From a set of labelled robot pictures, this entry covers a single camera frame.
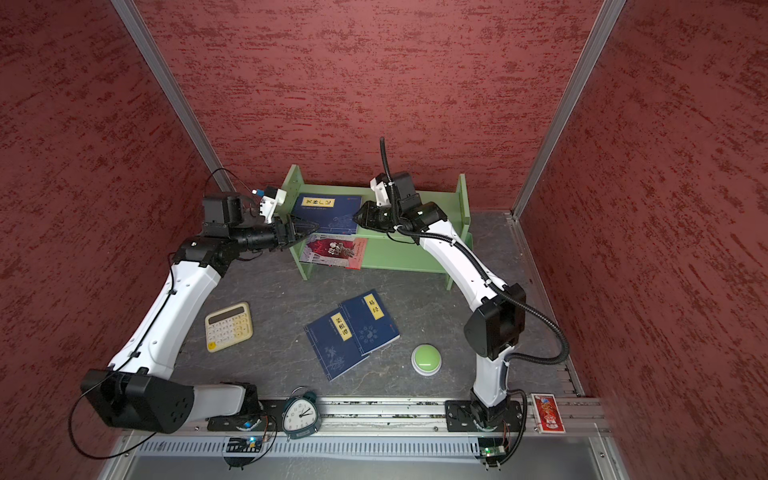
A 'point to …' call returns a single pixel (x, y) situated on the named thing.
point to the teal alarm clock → (301, 415)
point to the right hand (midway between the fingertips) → (356, 224)
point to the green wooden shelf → (385, 251)
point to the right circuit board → (491, 451)
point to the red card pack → (547, 414)
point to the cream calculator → (228, 326)
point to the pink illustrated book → (335, 250)
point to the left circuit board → (242, 451)
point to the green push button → (426, 359)
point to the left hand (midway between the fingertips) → (311, 236)
